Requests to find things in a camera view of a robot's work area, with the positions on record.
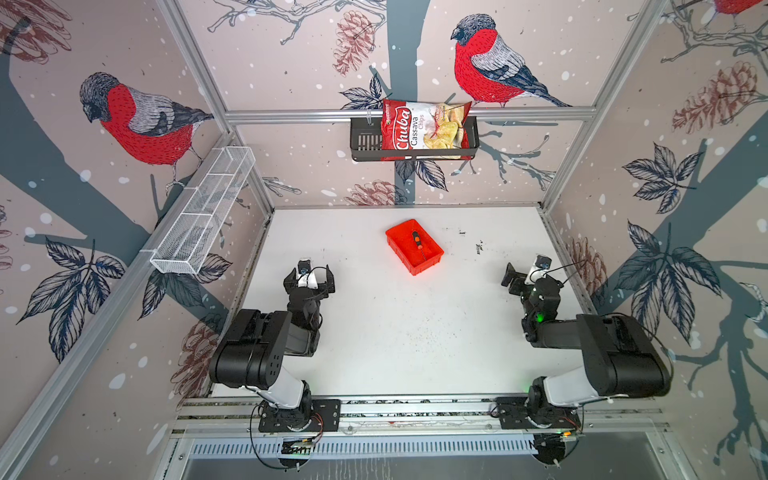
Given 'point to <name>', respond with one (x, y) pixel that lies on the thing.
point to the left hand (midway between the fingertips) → (309, 267)
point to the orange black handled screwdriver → (416, 237)
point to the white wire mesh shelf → (200, 210)
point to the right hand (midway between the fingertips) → (523, 270)
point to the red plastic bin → (401, 240)
